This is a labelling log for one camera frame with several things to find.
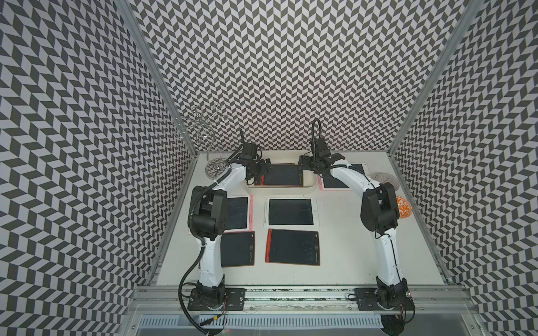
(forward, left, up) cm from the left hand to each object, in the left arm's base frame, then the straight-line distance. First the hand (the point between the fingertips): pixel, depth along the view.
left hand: (264, 169), depth 99 cm
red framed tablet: (+3, -8, -9) cm, 12 cm away
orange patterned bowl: (-18, -63, -7) cm, 66 cm away
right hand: (+3, -20, +1) cm, 20 cm away
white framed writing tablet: (-17, -11, -11) cm, 23 cm away
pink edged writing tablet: (-19, +11, -9) cm, 23 cm away
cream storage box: (-1, -23, -9) cm, 25 cm away
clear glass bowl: (-1, -59, -5) cm, 59 cm away
